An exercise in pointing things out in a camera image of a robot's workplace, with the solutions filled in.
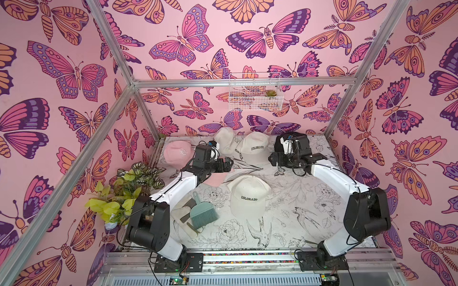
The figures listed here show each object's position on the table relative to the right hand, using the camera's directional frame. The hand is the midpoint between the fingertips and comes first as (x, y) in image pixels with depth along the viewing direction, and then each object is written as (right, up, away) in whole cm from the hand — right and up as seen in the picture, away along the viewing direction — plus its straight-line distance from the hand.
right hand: (278, 156), depth 90 cm
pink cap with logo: (-55, +1, +13) cm, 56 cm away
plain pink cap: (-33, -13, +11) cm, 37 cm away
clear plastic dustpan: (-48, -29, -4) cm, 56 cm away
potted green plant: (-69, -17, -23) cm, 74 cm away
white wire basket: (-10, +34, +16) cm, 39 cm away
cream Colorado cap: (-10, +5, +17) cm, 20 cm away
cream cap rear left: (-28, +12, +20) cm, 37 cm away
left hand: (-26, -2, -1) cm, 26 cm away
